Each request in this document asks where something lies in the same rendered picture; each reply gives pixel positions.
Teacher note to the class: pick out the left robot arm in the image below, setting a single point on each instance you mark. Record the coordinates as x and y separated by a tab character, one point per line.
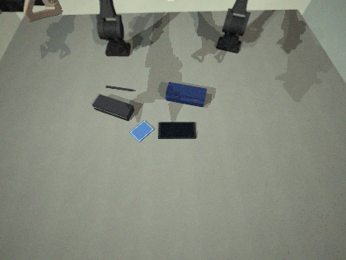
228	41

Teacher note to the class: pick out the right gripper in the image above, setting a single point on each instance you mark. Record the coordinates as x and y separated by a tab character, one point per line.
53	8

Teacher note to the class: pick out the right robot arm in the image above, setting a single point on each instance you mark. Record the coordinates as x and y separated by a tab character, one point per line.
112	30

